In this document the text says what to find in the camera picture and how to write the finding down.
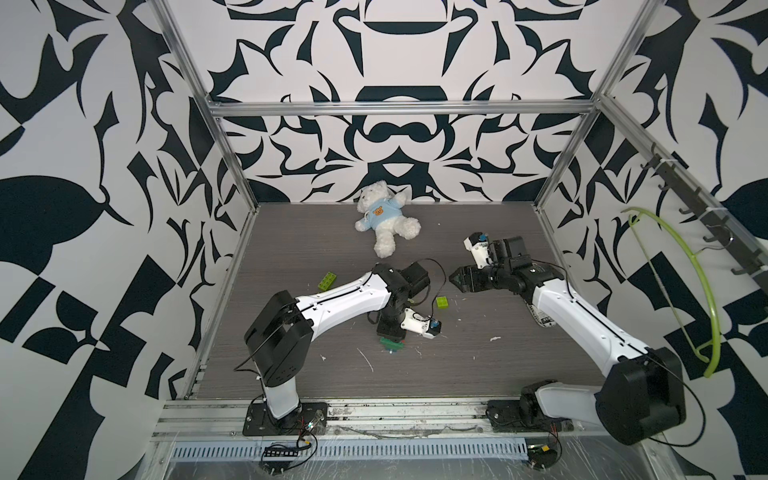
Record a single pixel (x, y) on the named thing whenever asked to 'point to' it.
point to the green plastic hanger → (697, 350)
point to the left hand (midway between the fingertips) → (397, 320)
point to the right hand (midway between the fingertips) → (460, 271)
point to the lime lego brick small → (442, 302)
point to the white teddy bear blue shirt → (382, 213)
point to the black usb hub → (277, 454)
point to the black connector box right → (541, 455)
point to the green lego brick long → (391, 344)
